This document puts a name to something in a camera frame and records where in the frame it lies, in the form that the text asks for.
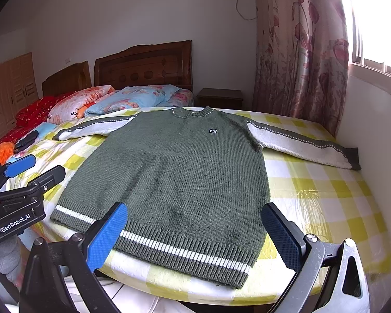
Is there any green knit sweater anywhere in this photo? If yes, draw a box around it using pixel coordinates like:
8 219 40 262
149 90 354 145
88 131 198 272
51 107 360 289

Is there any grey gloved left hand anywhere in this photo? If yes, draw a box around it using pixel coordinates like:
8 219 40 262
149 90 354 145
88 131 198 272
0 236 22 284

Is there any orange cloth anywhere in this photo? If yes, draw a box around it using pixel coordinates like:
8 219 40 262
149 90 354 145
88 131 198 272
0 142 15 165

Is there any black object on bed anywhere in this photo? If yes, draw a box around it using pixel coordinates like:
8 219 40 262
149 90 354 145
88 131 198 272
13 130 39 154

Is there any red dotted bed sheet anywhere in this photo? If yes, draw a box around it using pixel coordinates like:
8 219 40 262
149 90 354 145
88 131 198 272
0 92 72 144

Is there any pink floral folded quilt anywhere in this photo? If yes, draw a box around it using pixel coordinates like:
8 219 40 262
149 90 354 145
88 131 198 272
47 85 115 124

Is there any wooden wardrobe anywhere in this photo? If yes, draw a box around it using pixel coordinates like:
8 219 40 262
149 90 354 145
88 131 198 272
0 52 39 139

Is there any small wooden headboard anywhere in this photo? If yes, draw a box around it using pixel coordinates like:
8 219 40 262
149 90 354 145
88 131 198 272
42 61 91 96

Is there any blue floral folded quilt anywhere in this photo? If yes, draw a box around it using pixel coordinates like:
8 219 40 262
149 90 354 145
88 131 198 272
85 84 181 116

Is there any pink floral pillow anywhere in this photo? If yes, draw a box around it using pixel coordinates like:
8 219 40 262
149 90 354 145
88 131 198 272
157 88 194 107

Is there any dark wooden nightstand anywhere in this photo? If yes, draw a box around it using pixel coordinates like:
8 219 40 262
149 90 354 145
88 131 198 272
195 88 243 110

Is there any large wooden headboard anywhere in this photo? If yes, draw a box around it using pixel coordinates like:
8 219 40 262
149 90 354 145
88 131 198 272
94 40 193 91

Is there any pink floral curtain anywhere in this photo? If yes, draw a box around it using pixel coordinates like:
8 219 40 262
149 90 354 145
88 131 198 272
252 0 349 136

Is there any window frame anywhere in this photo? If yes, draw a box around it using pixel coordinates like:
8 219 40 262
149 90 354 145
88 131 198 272
350 21 391 76

